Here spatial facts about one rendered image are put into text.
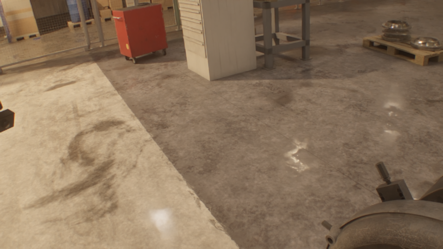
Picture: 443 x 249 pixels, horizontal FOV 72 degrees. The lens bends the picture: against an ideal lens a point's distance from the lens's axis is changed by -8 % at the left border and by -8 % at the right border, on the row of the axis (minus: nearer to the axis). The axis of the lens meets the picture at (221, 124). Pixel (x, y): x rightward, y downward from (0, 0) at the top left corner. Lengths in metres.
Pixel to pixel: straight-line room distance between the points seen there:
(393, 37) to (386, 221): 4.92
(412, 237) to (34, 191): 2.64
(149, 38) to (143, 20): 0.31
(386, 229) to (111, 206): 1.94
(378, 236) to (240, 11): 3.83
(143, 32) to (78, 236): 3.97
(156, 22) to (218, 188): 3.86
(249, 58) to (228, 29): 0.53
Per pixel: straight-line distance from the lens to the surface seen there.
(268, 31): 4.50
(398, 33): 5.63
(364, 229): 0.88
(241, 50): 4.48
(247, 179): 2.43
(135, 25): 5.57
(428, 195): 1.20
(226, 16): 4.30
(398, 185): 0.91
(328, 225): 1.18
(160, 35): 5.78
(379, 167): 0.92
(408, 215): 0.83
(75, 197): 2.66
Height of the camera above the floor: 1.47
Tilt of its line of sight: 27 degrees down
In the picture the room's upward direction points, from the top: 6 degrees counter-clockwise
